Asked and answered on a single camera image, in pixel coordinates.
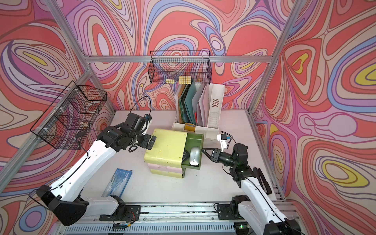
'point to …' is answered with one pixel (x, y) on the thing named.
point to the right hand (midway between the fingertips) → (203, 154)
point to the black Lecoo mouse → (185, 155)
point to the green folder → (183, 119)
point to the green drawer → (192, 140)
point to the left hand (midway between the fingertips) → (148, 137)
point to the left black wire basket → (64, 125)
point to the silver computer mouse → (195, 155)
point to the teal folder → (188, 104)
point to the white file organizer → (216, 101)
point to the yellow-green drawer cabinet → (164, 153)
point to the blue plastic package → (118, 183)
